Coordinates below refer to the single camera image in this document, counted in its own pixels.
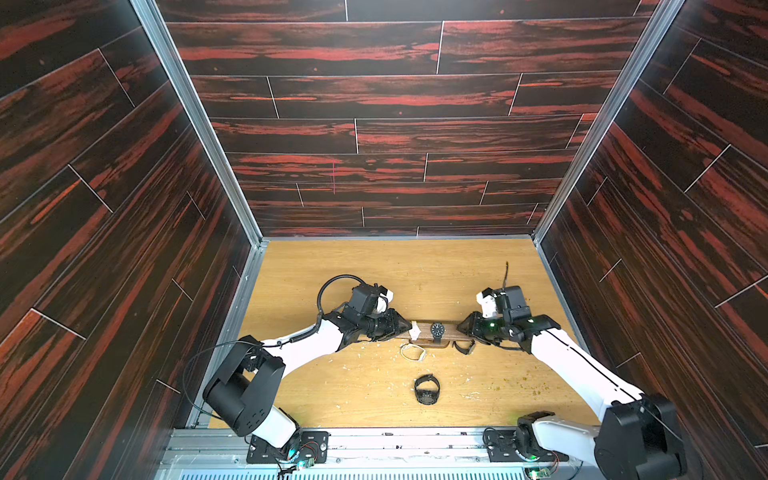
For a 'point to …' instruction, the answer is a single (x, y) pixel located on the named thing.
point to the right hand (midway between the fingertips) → (465, 326)
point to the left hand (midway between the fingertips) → (413, 329)
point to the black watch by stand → (467, 351)
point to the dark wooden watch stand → (425, 338)
